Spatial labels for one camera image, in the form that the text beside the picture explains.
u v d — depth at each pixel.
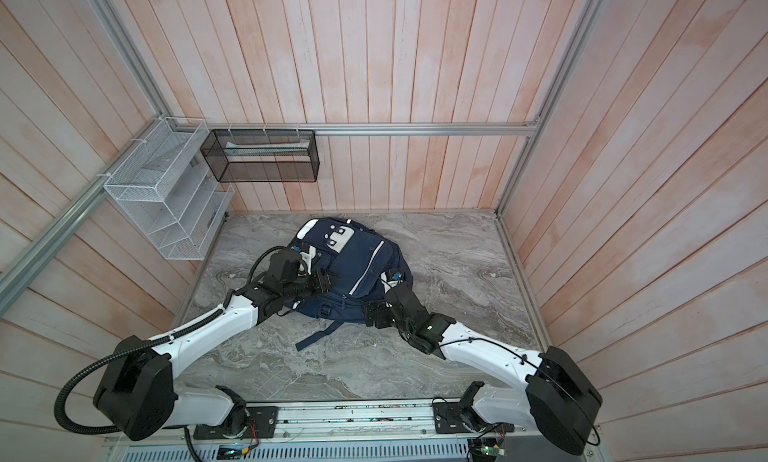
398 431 0.73
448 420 0.73
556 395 0.41
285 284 0.66
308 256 0.76
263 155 1.06
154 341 0.44
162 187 0.70
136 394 0.41
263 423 0.73
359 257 0.94
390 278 0.73
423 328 0.61
